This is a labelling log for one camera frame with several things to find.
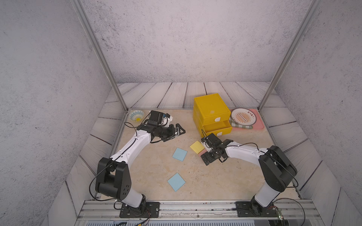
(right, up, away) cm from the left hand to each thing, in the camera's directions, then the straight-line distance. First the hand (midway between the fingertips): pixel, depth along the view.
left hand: (182, 133), depth 82 cm
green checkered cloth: (+40, +4, +26) cm, 48 cm away
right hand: (+18, -15, +9) cm, 25 cm away
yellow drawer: (+23, +2, +9) cm, 25 cm away
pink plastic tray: (+59, +5, +29) cm, 66 cm away
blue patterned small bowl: (-37, +11, +32) cm, 50 cm away
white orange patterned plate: (+49, +10, +33) cm, 59 cm away
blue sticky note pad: (-2, -15, +12) cm, 19 cm away
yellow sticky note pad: (+10, -11, +15) cm, 21 cm away
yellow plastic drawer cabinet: (+19, +11, +6) cm, 22 cm away
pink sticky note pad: (+13, -14, +12) cm, 22 cm away
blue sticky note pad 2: (-3, -29, +1) cm, 29 cm away
